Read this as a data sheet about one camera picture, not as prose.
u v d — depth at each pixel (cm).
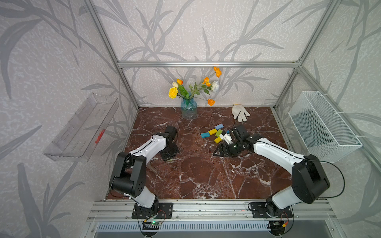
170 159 81
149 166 88
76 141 64
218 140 97
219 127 108
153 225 72
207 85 96
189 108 105
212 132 105
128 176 45
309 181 44
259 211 72
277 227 72
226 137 80
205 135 103
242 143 65
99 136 65
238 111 119
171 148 77
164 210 73
